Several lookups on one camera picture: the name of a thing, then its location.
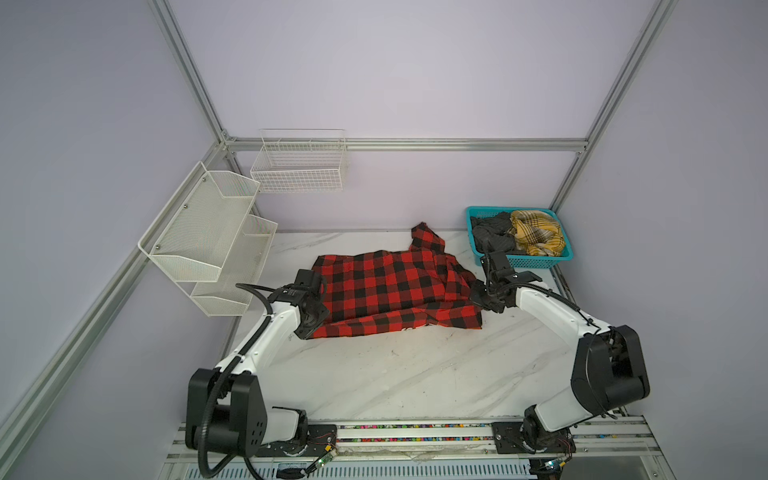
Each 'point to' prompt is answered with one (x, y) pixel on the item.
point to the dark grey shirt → (493, 232)
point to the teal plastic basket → (526, 261)
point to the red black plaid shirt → (378, 289)
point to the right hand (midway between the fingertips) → (473, 297)
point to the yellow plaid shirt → (537, 234)
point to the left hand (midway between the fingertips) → (315, 323)
